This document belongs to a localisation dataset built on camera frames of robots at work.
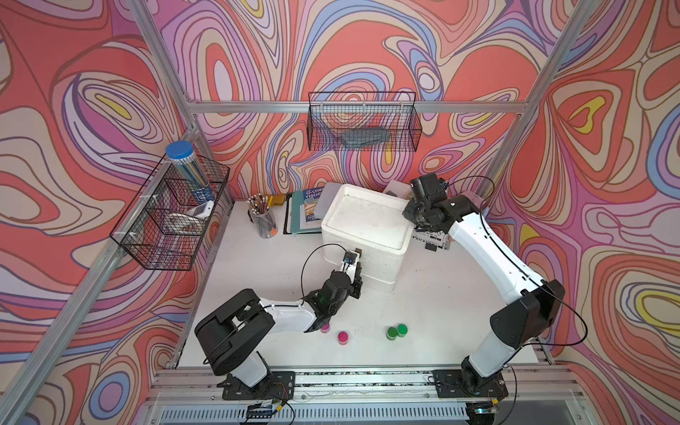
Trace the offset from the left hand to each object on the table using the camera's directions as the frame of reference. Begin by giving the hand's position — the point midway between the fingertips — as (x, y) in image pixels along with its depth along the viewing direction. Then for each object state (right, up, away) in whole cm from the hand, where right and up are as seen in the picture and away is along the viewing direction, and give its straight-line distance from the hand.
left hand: (362, 269), depth 86 cm
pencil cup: (-38, +19, +13) cm, 44 cm away
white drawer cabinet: (+3, +16, -4) cm, 16 cm away
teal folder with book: (-25, +20, +29) cm, 43 cm away
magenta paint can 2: (-6, -20, -6) cm, 22 cm away
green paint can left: (+9, -19, -5) cm, 21 cm away
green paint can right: (+12, -18, -5) cm, 22 cm away
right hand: (+15, +17, -4) cm, 23 cm away
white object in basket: (-46, +18, -13) cm, 51 cm away
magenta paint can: (-12, -18, -3) cm, 22 cm away
